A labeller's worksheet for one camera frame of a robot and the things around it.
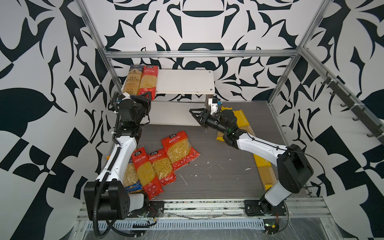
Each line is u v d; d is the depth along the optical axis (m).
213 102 0.73
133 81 0.79
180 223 0.71
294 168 0.46
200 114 0.69
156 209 0.74
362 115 0.55
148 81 0.79
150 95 0.73
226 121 0.62
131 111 0.55
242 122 1.06
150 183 0.78
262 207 0.67
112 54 1.13
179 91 0.79
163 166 0.84
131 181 0.78
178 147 0.91
